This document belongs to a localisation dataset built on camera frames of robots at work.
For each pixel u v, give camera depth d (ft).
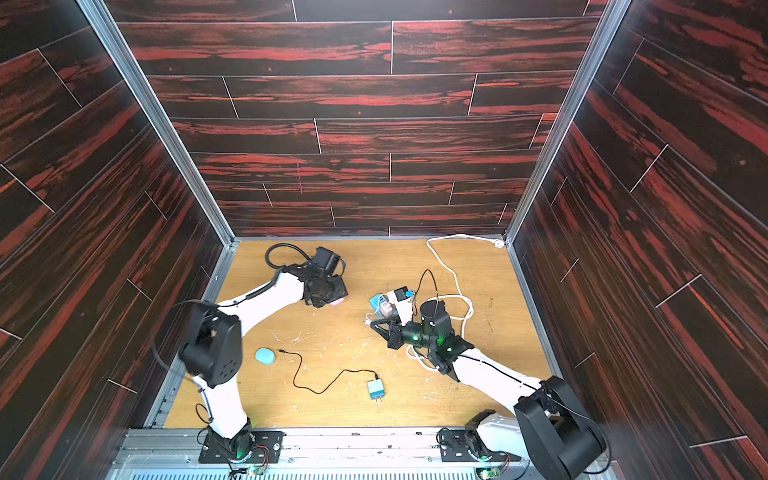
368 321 2.58
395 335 2.31
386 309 2.99
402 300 2.35
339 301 2.89
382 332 2.51
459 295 3.29
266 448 2.36
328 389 2.71
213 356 1.62
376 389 2.69
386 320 2.40
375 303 3.23
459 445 2.42
